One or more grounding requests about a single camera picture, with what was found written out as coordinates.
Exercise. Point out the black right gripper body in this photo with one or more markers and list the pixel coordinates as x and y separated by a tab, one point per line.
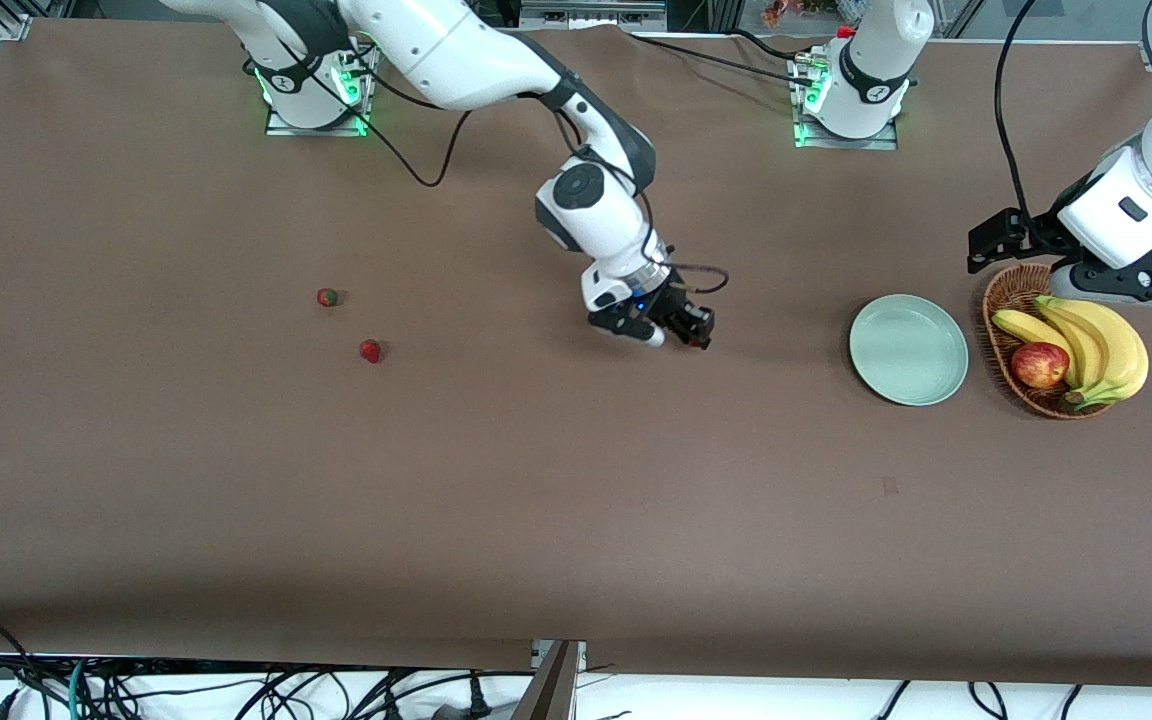
677	305

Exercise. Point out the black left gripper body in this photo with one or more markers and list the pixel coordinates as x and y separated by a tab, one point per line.
1039	232

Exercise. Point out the red strawberry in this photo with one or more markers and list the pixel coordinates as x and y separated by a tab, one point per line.
369	350
326	297

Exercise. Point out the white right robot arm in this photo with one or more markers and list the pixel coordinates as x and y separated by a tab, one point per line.
436	50

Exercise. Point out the pale green plate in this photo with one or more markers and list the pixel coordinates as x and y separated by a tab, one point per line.
908	350

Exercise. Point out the brown wicker basket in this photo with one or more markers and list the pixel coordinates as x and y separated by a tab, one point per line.
1014	288

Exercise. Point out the red apple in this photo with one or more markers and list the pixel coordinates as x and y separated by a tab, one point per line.
1040	366

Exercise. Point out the yellow banana bunch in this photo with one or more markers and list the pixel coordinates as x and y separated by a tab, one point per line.
1116	350

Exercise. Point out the brown table cover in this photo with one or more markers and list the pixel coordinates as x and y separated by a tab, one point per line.
576	500

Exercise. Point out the grey equipment box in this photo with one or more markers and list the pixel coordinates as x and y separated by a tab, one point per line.
591	12

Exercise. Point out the orange background object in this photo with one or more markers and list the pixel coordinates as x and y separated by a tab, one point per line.
778	12

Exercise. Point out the black power plug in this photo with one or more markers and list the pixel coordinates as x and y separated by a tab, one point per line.
477	703

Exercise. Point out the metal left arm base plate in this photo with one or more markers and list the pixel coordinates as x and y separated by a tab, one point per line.
881	143

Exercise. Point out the aluminium frame post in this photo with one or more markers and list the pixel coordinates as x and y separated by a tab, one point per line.
551	690

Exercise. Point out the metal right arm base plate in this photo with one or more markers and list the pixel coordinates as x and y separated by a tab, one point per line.
316	131

